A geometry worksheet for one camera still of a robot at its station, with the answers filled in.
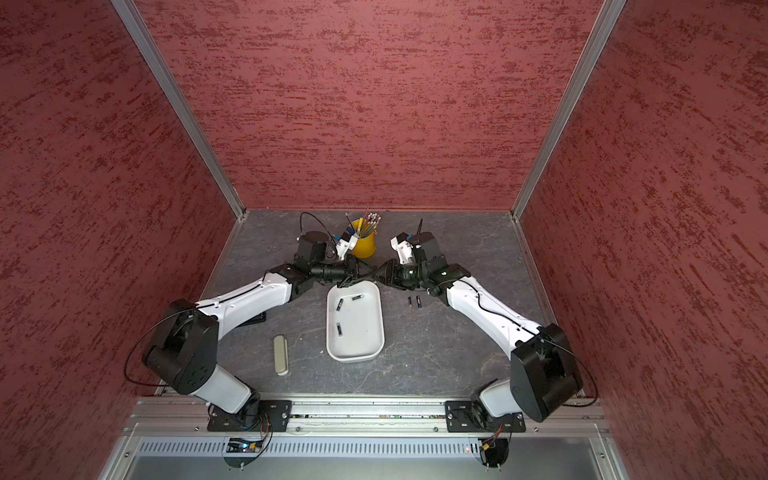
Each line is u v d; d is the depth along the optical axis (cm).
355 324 90
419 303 95
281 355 81
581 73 81
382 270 76
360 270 76
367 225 98
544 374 42
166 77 82
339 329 89
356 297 95
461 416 74
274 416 74
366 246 98
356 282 78
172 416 76
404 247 76
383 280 78
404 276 70
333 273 73
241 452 72
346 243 79
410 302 95
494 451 70
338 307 93
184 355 45
